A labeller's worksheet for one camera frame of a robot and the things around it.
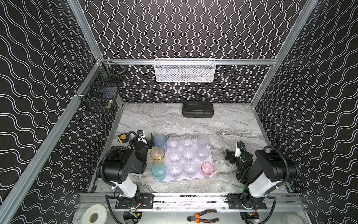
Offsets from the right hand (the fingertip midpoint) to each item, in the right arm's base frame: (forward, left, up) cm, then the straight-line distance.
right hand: (236, 149), depth 93 cm
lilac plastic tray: (-10, +35, +1) cm, 37 cm away
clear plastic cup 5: (-6, +32, +5) cm, 33 cm away
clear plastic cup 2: (-6, +40, +4) cm, 41 cm away
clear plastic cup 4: (+3, +33, +5) cm, 33 cm away
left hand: (+6, +61, +10) cm, 62 cm away
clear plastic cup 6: (-14, +31, 0) cm, 34 cm away
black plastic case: (+33, +24, +4) cm, 41 cm away
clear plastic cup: (+3, +42, +4) cm, 42 cm away
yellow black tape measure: (+6, +77, +3) cm, 78 cm away
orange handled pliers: (-38, +29, +1) cm, 48 cm away
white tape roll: (-35, +79, +1) cm, 87 cm away
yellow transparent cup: (-5, +52, +2) cm, 52 cm away
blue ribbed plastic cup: (+2, +50, +8) cm, 51 cm away
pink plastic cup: (-14, +21, +1) cm, 25 cm away
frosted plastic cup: (+6, +22, +2) cm, 23 cm away
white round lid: (-38, -20, -1) cm, 43 cm away
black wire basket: (+27, +90, +27) cm, 98 cm away
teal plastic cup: (-16, +50, +2) cm, 53 cm away
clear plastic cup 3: (-15, +40, +1) cm, 43 cm away
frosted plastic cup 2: (-3, +23, 0) cm, 23 cm away
